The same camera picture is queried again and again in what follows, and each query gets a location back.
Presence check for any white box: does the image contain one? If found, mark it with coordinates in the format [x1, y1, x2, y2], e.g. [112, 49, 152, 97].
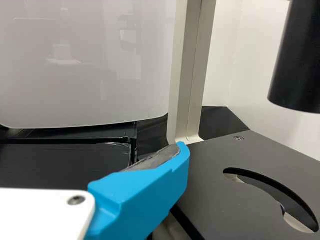
[0, 0, 176, 130]

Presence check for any cream microscope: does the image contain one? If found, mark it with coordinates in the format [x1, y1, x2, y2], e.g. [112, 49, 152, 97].
[149, 0, 320, 240]

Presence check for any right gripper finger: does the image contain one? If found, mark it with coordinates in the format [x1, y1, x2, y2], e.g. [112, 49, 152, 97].
[86, 141, 191, 240]

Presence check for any black platform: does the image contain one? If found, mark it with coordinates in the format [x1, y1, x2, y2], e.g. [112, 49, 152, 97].
[0, 120, 169, 189]

